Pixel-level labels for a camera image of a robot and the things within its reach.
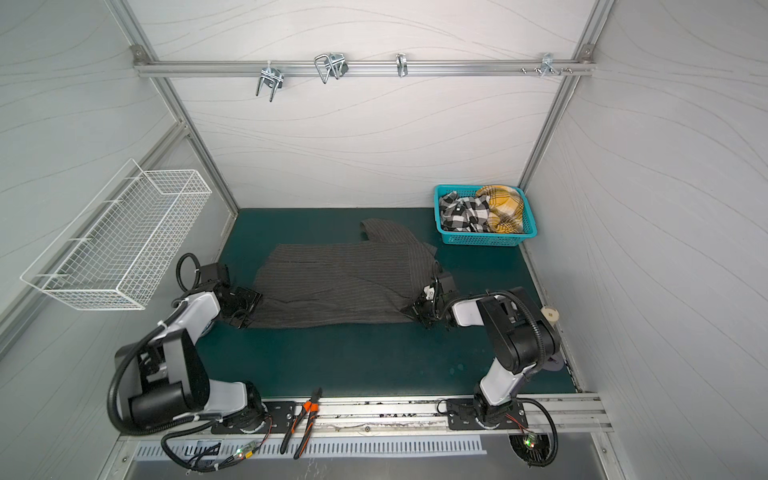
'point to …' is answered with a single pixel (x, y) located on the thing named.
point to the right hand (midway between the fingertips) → (404, 303)
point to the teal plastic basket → (463, 238)
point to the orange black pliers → (311, 407)
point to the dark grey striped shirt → (331, 285)
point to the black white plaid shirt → (466, 214)
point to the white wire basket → (124, 246)
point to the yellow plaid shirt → (506, 208)
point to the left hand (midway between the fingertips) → (264, 298)
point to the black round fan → (532, 447)
